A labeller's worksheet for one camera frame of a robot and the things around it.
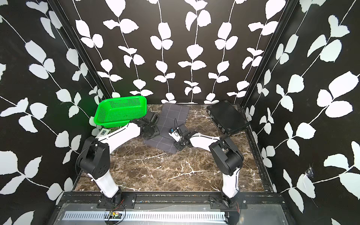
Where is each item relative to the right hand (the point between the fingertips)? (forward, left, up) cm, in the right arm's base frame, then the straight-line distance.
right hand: (176, 141), depth 95 cm
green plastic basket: (+28, +51, -1) cm, 58 cm away
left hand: (+3, +13, +7) cm, 15 cm away
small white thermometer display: (+7, +54, 0) cm, 55 cm away
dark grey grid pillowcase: (+23, +6, -1) cm, 24 cm away
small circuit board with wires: (-42, +29, -2) cm, 51 cm away
